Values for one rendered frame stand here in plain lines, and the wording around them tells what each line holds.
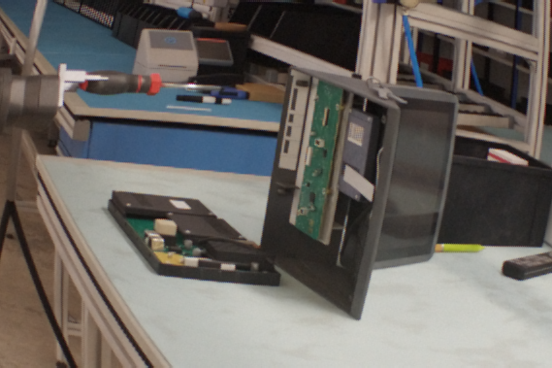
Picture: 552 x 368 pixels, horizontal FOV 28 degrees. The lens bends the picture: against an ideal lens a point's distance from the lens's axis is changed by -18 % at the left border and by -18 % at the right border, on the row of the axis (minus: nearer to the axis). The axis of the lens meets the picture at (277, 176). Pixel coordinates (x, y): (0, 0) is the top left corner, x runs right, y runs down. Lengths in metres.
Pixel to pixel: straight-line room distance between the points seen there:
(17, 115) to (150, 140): 1.68
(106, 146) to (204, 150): 0.24
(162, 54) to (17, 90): 2.19
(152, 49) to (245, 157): 0.58
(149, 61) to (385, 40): 0.73
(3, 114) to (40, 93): 0.05
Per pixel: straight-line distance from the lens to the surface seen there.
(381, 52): 2.90
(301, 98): 1.38
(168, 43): 3.40
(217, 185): 1.75
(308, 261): 1.41
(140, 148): 2.85
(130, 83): 1.25
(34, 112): 1.19
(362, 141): 1.27
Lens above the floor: 1.34
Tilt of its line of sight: 10 degrees down
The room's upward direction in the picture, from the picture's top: 9 degrees clockwise
